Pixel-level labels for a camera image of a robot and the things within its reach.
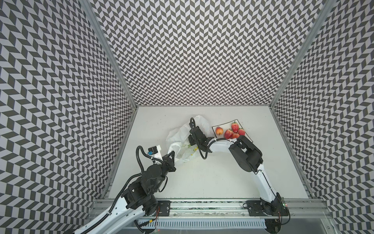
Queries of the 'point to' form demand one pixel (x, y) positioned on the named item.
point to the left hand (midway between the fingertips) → (175, 153)
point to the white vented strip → (182, 223)
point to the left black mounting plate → (164, 207)
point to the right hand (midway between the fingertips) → (192, 136)
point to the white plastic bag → (180, 146)
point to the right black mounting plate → (278, 207)
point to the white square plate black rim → (214, 128)
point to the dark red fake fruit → (241, 132)
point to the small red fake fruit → (219, 130)
